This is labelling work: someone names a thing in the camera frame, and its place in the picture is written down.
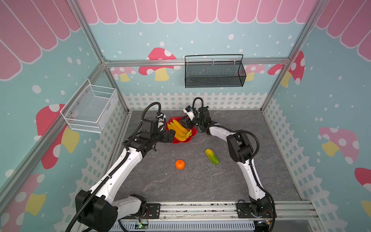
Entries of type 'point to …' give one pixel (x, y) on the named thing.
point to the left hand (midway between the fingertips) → (166, 133)
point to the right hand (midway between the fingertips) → (181, 118)
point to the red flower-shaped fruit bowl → (193, 129)
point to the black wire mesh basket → (208, 71)
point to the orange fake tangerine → (179, 164)
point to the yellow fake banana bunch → (181, 134)
